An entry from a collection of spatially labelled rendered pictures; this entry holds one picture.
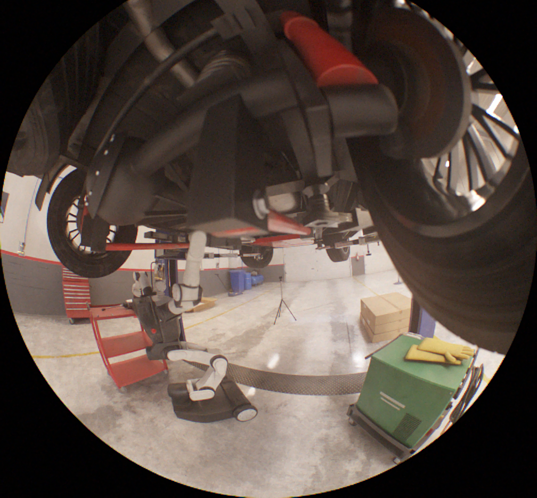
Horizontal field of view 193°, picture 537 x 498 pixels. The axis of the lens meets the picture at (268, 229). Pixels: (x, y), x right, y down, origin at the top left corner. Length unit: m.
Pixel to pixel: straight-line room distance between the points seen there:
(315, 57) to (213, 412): 1.65
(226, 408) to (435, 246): 1.55
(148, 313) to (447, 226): 1.21
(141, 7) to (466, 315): 0.73
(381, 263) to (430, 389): 10.27
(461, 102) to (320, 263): 10.17
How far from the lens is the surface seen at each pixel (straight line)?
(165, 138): 0.36
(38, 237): 4.67
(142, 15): 0.56
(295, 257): 10.41
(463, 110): 0.26
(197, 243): 0.65
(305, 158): 0.52
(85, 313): 4.15
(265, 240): 1.79
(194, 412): 1.57
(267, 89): 0.26
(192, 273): 0.69
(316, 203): 0.55
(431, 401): 0.99
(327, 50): 0.15
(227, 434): 1.60
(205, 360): 1.36
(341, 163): 0.74
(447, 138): 0.28
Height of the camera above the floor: 1.37
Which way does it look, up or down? 12 degrees up
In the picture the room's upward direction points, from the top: 4 degrees counter-clockwise
